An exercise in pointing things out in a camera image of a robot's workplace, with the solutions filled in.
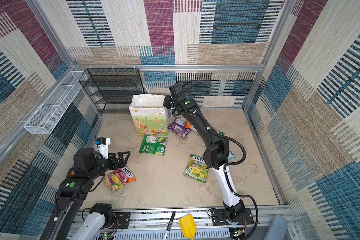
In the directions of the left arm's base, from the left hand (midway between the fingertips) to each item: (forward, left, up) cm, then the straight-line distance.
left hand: (122, 151), depth 73 cm
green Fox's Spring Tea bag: (-1, -37, -19) cm, 41 cm away
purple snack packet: (+29, -27, -19) cm, 44 cm away
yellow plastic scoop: (-28, -31, -21) cm, 47 cm away
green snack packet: (+16, -11, -20) cm, 28 cm away
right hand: (+30, -20, +4) cm, 36 cm away
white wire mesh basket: (+12, +35, +11) cm, 39 cm away
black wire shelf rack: (+54, +21, -5) cm, 58 cm away
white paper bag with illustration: (+25, -10, -1) cm, 27 cm away
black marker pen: (-29, -21, -22) cm, 42 cm away
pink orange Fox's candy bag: (-7, +8, -19) cm, 21 cm away
